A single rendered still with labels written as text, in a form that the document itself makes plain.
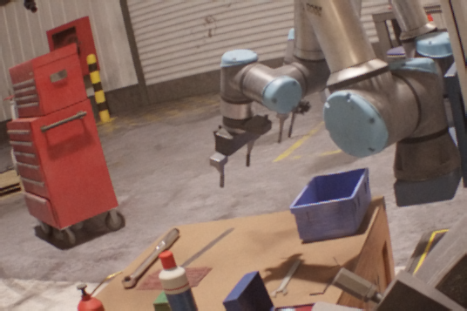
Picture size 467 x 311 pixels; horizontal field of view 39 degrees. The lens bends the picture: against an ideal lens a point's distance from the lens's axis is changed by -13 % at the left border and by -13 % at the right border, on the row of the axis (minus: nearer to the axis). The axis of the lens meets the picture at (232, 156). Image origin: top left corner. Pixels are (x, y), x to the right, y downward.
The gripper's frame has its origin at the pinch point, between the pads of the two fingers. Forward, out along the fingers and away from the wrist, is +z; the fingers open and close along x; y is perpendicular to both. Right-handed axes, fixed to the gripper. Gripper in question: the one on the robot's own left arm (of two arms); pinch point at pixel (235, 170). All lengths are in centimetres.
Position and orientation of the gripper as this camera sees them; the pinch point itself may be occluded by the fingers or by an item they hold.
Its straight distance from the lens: 199.4
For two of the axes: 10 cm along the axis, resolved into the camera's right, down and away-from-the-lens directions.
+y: -8.4, -3.0, 4.5
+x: -5.4, 4.2, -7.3
